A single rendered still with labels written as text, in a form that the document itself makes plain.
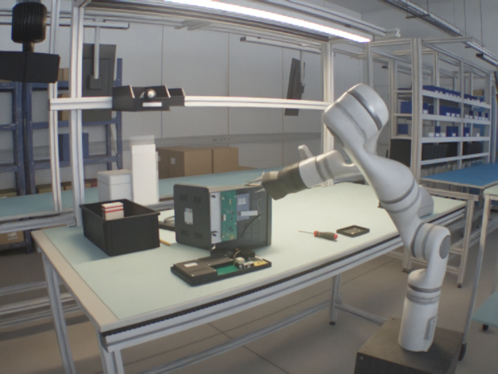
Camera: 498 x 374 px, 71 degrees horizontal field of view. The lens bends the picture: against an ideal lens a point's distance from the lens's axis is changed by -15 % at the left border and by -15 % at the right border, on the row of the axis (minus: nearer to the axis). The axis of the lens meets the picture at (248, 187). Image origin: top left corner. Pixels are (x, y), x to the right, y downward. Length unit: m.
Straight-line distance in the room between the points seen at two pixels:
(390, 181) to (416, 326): 0.43
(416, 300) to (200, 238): 0.71
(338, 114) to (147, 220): 0.83
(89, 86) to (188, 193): 1.70
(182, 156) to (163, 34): 1.93
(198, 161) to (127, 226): 3.55
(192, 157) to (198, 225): 3.46
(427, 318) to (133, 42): 5.11
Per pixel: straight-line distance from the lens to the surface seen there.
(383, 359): 1.06
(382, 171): 0.78
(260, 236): 1.38
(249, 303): 1.12
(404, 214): 0.87
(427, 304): 1.04
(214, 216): 1.25
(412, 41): 3.84
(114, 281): 1.12
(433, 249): 0.98
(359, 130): 0.70
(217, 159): 4.98
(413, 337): 1.08
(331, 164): 1.04
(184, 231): 1.39
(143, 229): 1.35
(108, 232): 1.30
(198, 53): 6.07
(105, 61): 2.98
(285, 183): 1.08
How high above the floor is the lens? 1.42
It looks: 10 degrees down
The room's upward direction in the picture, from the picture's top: straight up
